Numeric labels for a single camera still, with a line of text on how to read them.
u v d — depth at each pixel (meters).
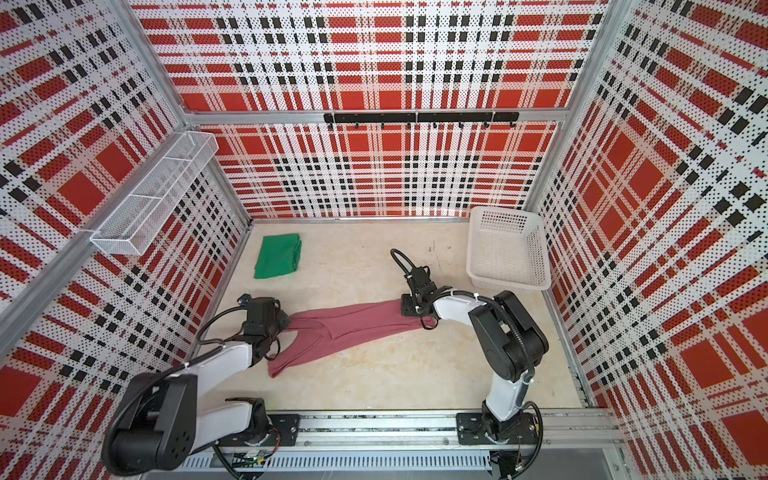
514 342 0.48
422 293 0.75
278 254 1.07
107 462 0.39
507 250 1.09
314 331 0.91
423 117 0.88
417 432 0.75
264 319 0.71
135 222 0.70
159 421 0.42
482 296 0.54
